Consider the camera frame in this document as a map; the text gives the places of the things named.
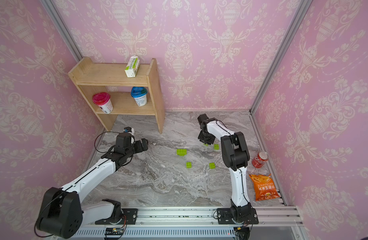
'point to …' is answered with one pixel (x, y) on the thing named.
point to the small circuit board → (113, 231)
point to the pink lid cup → (103, 99)
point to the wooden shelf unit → (107, 88)
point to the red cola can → (258, 161)
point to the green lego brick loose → (212, 165)
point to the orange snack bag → (264, 187)
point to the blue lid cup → (140, 94)
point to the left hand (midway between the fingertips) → (142, 142)
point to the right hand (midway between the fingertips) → (205, 141)
